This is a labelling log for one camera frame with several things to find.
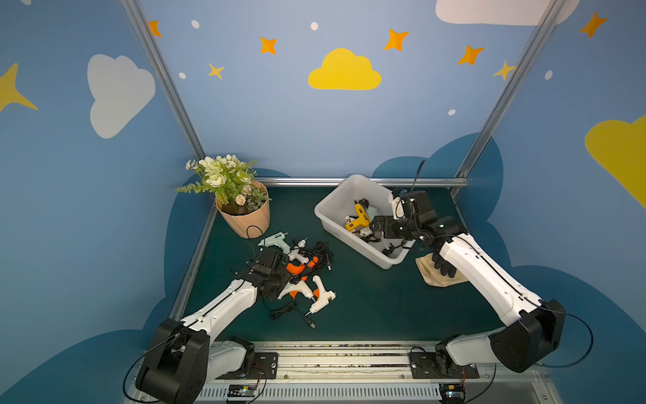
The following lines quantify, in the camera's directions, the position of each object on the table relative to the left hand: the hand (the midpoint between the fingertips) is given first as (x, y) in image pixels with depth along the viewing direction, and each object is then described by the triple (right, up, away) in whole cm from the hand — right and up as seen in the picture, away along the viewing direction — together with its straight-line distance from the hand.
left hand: (288, 275), depth 88 cm
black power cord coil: (+38, +8, +7) cm, 39 cm away
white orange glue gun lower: (+2, -5, -1) cm, 5 cm away
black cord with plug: (+2, -10, -3) cm, 11 cm away
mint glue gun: (-7, +11, +13) cm, 19 cm away
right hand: (+33, +19, -8) cm, 39 cm away
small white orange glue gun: (+12, -7, 0) cm, 14 cm away
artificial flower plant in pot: (-18, +26, +5) cm, 32 cm away
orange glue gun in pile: (+4, +1, +4) cm, 6 cm away
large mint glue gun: (+33, +23, +18) cm, 44 cm away
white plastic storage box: (+16, +23, +18) cm, 33 cm away
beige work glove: (+54, -2, +4) cm, 54 cm away
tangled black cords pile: (+12, +7, +8) cm, 16 cm away
